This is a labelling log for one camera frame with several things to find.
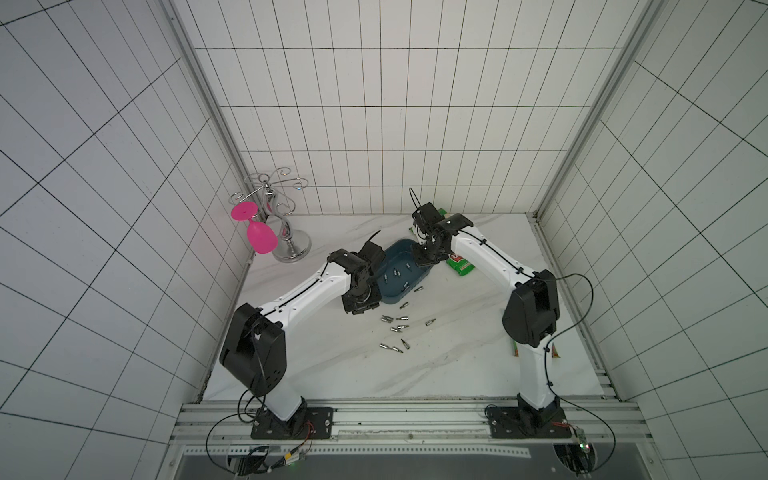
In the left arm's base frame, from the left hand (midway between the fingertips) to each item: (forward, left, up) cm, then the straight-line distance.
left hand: (365, 311), depth 82 cm
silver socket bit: (+17, -5, -10) cm, 21 cm away
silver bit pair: (-1, -8, -11) cm, 14 cm away
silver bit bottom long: (-6, -8, -10) cm, 15 cm away
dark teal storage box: (+27, -11, -9) cm, 30 cm away
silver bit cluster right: (+3, -11, -10) cm, 15 cm away
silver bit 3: (+7, -12, -11) cm, 17 cm away
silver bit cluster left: (+2, -6, -10) cm, 12 cm away
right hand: (+16, -13, +2) cm, 20 cm away
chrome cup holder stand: (+31, +29, +15) cm, 45 cm away
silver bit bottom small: (-5, -12, -10) cm, 16 cm away
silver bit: (+19, -9, -9) cm, 23 cm away
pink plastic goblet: (+22, +34, +6) cm, 41 cm away
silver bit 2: (+13, -16, -10) cm, 23 cm away
